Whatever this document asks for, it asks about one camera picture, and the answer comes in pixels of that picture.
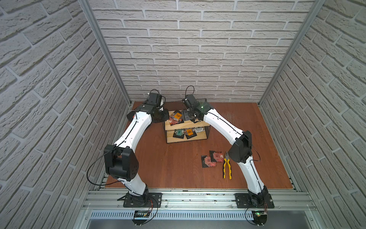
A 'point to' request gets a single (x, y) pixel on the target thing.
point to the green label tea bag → (178, 133)
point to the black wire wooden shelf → (169, 130)
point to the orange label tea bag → (176, 118)
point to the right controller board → (259, 217)
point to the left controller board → (140, 217)
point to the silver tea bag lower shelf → (198, 129)
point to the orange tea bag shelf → (190, 133)
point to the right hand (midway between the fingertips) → (190, 113)
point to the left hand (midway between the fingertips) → (169, 114)
